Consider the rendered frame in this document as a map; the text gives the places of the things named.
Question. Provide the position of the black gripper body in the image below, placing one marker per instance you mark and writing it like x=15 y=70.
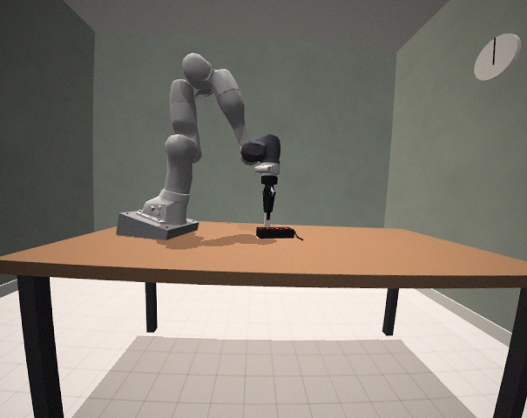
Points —
x=269 y=182

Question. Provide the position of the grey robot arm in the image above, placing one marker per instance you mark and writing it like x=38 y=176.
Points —
x=170 y=206

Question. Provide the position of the black power strip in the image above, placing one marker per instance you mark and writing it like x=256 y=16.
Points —
x=275 y=233

